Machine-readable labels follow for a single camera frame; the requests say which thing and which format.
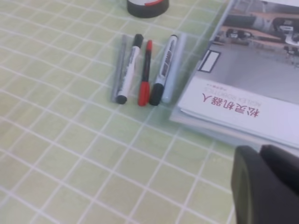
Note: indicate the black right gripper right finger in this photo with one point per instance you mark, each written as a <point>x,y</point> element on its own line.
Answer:
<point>285,167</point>

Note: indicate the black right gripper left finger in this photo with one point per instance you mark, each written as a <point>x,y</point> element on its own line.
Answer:
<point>250,179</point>

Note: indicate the pale blue pen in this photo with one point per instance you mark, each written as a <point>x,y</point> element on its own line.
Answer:
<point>174,69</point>

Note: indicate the red black marker pen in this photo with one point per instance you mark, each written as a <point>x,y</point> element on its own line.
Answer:
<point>144,90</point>

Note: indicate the white black marker pen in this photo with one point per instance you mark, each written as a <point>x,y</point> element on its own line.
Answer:
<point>126,79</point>

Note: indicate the grey pen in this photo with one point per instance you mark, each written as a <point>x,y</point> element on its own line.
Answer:
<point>119,67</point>

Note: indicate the black mesh pen holder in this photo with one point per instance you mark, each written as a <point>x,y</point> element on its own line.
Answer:
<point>147,8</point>

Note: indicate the white paper stack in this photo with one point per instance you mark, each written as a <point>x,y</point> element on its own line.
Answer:
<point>198,121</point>

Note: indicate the robot brochure booklet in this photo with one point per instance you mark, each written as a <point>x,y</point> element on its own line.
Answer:
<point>252,70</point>

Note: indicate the white marker black cap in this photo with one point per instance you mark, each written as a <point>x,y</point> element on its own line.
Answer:
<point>158,87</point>

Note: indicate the green checkered tablecloth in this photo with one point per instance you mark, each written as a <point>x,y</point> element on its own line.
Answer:
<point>68,154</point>

